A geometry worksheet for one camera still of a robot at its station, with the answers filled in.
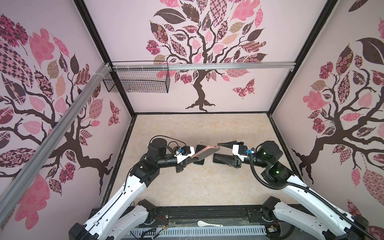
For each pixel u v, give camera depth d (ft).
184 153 1.78
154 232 2.38
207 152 1.93
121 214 1.48
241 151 1.60
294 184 1.53
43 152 1.63
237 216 2.48
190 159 2.04
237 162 1.80
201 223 2.33
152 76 3.11
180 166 1.95
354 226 1.27
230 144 1.92
